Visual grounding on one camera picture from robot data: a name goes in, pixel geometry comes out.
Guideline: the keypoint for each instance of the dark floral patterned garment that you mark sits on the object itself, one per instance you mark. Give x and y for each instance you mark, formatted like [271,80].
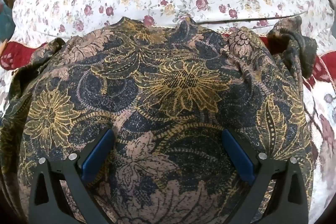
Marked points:
[168,77]

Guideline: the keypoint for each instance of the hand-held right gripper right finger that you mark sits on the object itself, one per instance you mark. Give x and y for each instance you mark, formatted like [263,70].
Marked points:
[238,155]

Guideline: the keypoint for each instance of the teal object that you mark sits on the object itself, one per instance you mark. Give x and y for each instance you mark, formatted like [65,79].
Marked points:
[5,20]

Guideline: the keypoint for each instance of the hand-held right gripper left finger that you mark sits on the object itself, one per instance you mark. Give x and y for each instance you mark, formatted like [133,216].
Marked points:
[96,157]

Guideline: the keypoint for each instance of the red and white floral blanket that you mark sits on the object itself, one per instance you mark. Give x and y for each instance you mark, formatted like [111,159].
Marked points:
[324,113]

